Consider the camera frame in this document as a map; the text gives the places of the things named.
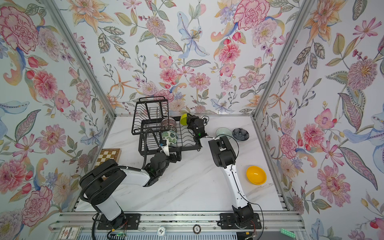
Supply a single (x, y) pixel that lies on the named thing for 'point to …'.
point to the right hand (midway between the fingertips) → (185, 112)
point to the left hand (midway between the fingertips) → (177, 147)
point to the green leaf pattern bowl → (171, 136)
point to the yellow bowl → (256, 175)
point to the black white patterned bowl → (171, 128)
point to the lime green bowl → (183, 119)
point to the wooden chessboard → (108, 154)
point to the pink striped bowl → (168, 121)
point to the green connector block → (288, 233)
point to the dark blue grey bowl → (240, 134)
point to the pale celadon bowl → (223, 130)
